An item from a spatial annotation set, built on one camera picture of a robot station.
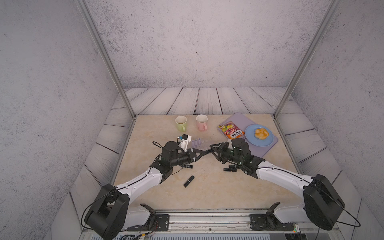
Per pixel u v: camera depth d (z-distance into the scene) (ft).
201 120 3.47
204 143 3.33
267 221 2.12
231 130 3.53
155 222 2.36
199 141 3.12
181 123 3.45
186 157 2.30
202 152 2.49
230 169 2.99
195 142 3.10
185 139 2.46
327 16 2.40
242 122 3.90
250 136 3.52
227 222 2.44
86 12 2.34
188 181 2.82
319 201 1.34
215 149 2.43
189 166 3.00
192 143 3.09
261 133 3.43
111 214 1.34
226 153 2.36
